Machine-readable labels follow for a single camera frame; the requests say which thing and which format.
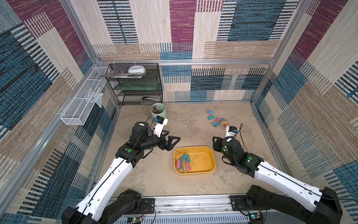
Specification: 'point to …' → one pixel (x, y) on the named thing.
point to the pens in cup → (154, 108)
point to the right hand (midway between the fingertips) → (213, 137)
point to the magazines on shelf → (122, 73)
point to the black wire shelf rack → (135, 83)
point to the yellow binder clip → (184, 170)
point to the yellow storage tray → (205, 162)
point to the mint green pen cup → (161, 112)
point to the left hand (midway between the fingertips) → (173, 134)
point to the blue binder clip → (209, 111)
